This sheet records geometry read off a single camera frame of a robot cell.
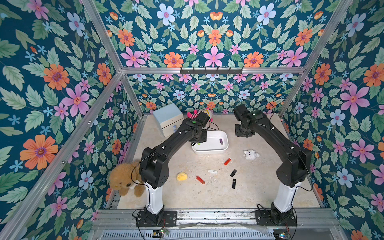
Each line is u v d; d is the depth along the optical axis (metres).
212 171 0.89
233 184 0.84
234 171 0.90
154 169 0.48
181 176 0.86
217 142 1.04
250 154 0.93
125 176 0.69
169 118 0.97
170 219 0.73
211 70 0.92
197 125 0.62
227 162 0.94
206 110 1.13
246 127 0.63
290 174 0.48
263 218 0.73
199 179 0.86
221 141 1.04
